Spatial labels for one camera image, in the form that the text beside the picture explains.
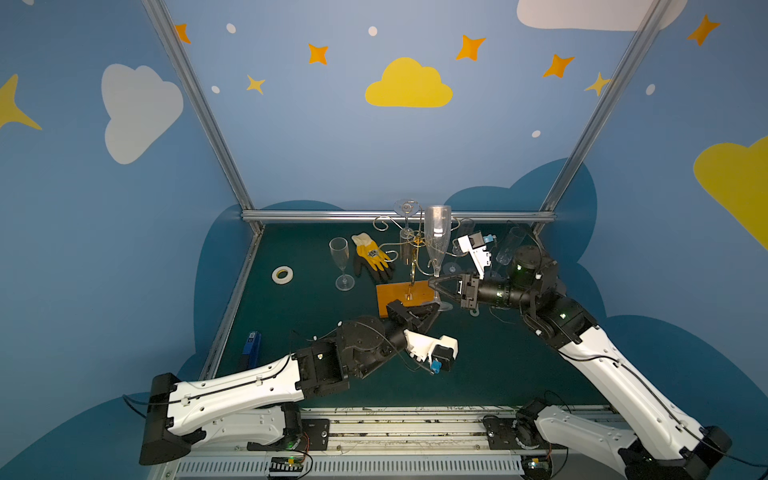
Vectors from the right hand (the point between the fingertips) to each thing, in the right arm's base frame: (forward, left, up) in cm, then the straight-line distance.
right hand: (433, 281), depth 61 cm
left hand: (-3, +1, 0) cm, 3 cm away
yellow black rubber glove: (+32, +18, -34) cm, 50 cm away
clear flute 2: (+28, -28, -17) cm, 43 cm away
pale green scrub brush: (+13, -18, -37) cm, 43 cm away
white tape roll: (+23, +48, -36) cm, 64 cm away
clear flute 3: (+26, +6, -3) cm, 27 cm away
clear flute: (+23, +26, -17) cm, 39 cm away
